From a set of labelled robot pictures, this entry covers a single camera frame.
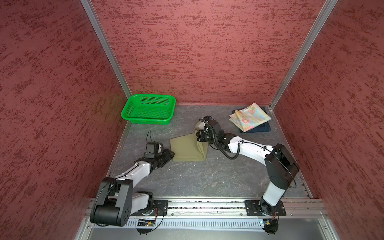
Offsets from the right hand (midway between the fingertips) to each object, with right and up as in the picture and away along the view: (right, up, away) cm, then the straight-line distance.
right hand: (195, 136), depth 87 cm
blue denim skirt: (+50, +5, +16) cm, 53 cm away
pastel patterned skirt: (+40, +13, +20) cm, 46 cm away
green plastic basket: (-34, +18, +19) cm, 43 cm away
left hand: (-14, -14, +3) cm, 20 cm away
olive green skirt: (-5, -8, +5) cm, 11 cm away
